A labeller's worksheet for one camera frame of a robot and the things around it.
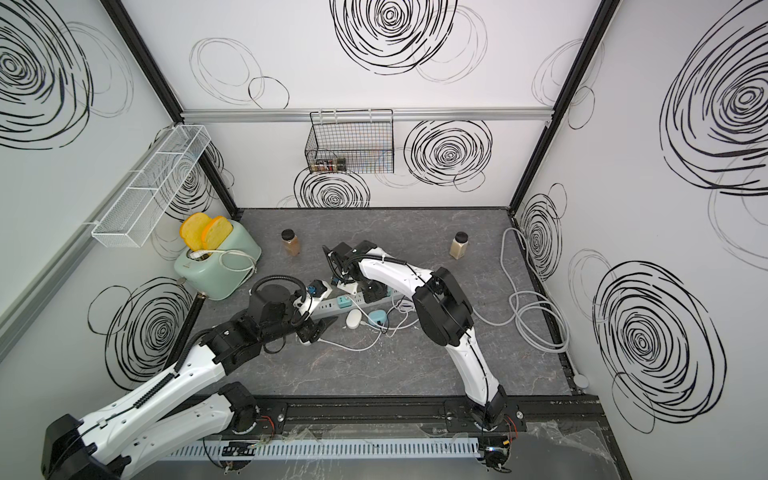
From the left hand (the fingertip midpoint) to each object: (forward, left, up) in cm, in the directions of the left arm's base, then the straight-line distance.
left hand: (326, 306), depth 76 cm
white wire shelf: (+13, +47, +17) cm, 52 cm away
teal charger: (+6, -3, -9) cm, 11 cm away
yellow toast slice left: (+21, +42, +5) cm, 47 cm away
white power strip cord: (+5, -63, -15) cm, 65 cm away
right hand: (+14, -14, -10) cm, 22 cm away
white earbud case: (+3, -5, -15) cm, 16 cm away
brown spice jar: (+27, +18, -8) cm, 34 cm away
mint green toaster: (+13, +34, -4) cm, 36 cm away
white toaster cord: (+16, +40, 0) cm, 43 cm away
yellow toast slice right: (+21, +35, +4) cm, 41 cm away
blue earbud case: (+5, -13, -15) cm, 20 cm away
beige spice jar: (+27, -39, -7) cm, 48 cm away
